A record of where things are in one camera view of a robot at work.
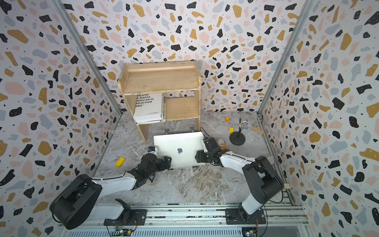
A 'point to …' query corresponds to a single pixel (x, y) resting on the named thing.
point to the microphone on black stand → (237, 138)
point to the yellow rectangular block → (120, 162)
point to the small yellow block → (231, 130)
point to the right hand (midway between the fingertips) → (198, 157)
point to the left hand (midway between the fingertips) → (168, 159)
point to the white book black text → (150, 108)
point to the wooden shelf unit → (181, 108)
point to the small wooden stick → (260, 131)
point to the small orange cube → (227, 119)
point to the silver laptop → (181, 147)
